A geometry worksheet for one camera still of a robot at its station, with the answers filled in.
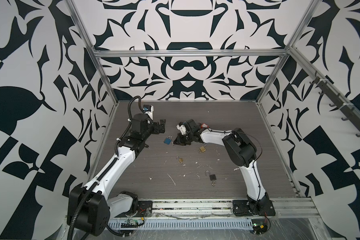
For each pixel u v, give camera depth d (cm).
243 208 75
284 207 76
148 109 69
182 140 87
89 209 39
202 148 94
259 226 71
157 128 71
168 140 99
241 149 57
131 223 73
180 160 90
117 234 68
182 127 94
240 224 71
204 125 105
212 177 84
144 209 73
